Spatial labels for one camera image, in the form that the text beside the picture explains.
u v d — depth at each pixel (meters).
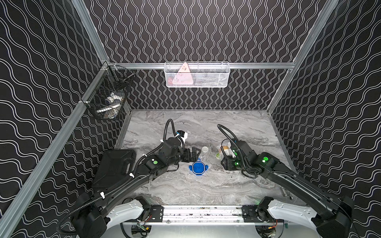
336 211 0.39
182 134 0.68
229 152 0.61
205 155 0.95
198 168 0.90
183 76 0.89
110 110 0.74
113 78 0.98
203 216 0.75
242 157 0.56
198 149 0.70
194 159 0.66
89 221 0.39
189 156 0.66
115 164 0.88
